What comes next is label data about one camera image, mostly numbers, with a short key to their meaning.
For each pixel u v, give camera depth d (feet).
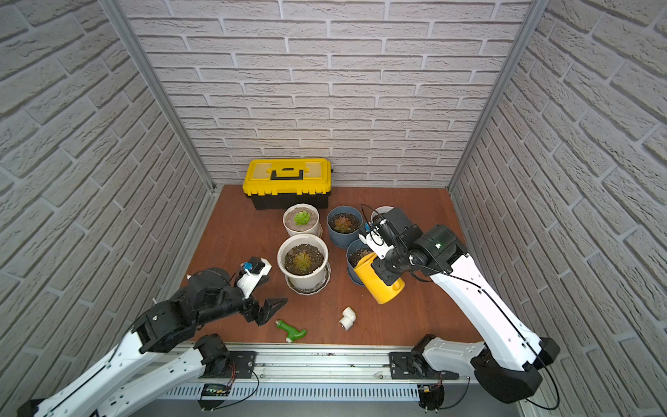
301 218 3.03
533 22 2.32
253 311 1.88
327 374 2.39
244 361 2.43
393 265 1.85
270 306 1.90
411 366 2.39
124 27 2.38
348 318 2.65
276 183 3.25
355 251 2.95
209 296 1.61
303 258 2.74
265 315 1.92
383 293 2.16
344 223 3.10
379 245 1.81
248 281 1.89
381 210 3.21
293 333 2.59
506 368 1.26
